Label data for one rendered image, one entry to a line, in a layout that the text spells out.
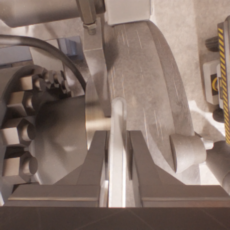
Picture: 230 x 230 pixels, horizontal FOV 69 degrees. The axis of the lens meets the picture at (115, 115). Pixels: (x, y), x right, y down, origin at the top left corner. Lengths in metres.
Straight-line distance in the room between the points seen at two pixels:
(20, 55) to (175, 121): 0.88
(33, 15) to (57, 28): 0.82
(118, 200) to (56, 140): 0.32
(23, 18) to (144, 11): 0.23
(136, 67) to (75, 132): 0.27
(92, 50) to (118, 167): 0.16
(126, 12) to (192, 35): 0.93
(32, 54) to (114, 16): 0.68
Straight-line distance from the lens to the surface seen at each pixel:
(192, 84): 1.27
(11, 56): 1.04
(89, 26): 0.26
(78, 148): 0.46
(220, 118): 1.27
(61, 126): 0.48
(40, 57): 0.96
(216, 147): 1.46
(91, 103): 0.42
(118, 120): 0.15
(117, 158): 0.16
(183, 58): 1.23
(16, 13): 0.40
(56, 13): 0.38
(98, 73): 0.28
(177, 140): 0.23
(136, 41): 0.30
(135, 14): 0.35
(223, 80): 1.02
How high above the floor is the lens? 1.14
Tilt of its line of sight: 71 degrees down
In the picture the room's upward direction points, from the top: 180 degrees clockwise
